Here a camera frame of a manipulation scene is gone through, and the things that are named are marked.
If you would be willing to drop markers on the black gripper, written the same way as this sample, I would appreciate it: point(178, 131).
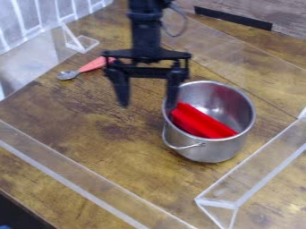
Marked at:
point(146, 60)

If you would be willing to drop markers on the silver metal pot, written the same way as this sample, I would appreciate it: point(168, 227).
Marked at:
point(225, 103)

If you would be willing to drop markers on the red block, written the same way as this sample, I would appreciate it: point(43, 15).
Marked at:
point(198, 123)

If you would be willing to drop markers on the clear acrylic barrier left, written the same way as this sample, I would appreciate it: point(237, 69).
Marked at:
point(36, 56)

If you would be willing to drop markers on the clear acrylic barrier front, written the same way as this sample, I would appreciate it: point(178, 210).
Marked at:
point(118, 201)

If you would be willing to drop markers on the clear acrylic barrier right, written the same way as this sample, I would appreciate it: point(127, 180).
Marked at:
point(222, 199)

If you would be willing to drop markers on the spoon with pink handle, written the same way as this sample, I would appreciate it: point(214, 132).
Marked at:
point(98, 63)

